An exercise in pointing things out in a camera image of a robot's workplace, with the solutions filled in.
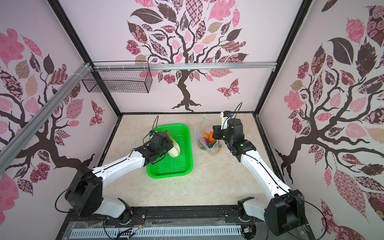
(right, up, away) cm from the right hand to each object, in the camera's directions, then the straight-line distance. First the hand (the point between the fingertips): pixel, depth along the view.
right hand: (214, 124), depth 79 cm
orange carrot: (-4, -7, +18) cm, 20 cm away
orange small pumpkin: (-3, -7, -8) cm, 11 cm away
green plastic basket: (-27, -26, +12) cm, 40 cm away
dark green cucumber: (-3, -11, -3) cm, 12 cm away
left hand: (-24, -12, +8) cm, 28 cm away
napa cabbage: (-22, -16, +4) cm, 28 cm away
